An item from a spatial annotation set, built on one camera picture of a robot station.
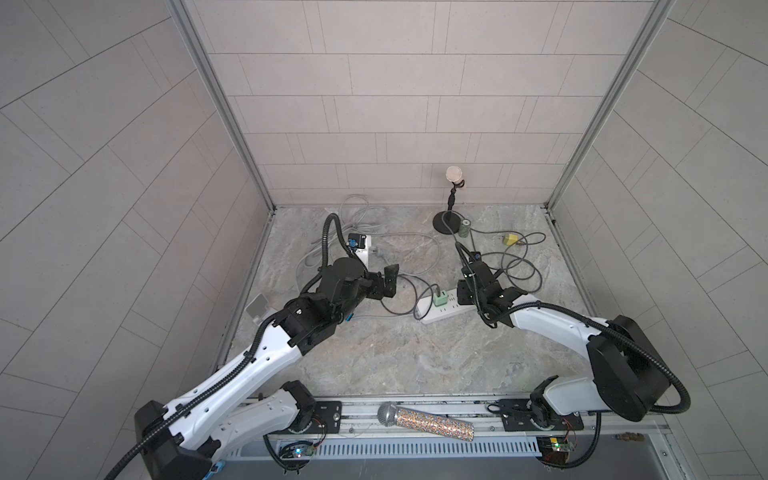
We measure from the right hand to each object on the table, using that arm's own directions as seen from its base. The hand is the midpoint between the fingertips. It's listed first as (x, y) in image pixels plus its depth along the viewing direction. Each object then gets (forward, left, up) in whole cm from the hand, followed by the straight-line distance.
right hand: (461, 286), depth 91 cm
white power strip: (-8, +11, 0) cm, 14 cm away
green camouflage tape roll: (+23, -6, +1) cm, 23 cm away
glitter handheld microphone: (-33, +23, +1) cm, 40 cm away
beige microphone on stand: (+27, 0, -1) cm, 27 cm away
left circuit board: (-38, +43, -1) cm, 58 cm away
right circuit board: (-41, -14, -5) cm, 44 cm away
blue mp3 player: (-7, +34, -1) cm, 35 cm away
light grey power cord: (+16, +15, -3) cm, 22 cm away
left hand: (-5, +21, +22) cm, 31 cm away
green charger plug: (-6, +7, +3) cm, 10 cm away
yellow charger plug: (+17, -20, 0) cm, 26 cm away
